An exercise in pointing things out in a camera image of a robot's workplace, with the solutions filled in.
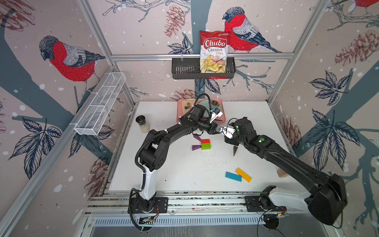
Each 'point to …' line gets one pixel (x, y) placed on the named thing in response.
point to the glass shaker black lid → (144, 127)
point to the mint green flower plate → (214, 104)
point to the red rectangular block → (205, 141)
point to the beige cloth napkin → (190, 102)
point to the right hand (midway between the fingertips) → (228, 127)
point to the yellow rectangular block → (244, 175)
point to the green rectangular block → (206, 146)
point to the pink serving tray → (221, 119)
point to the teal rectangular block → (233, 176)
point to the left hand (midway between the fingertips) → (225, 129)
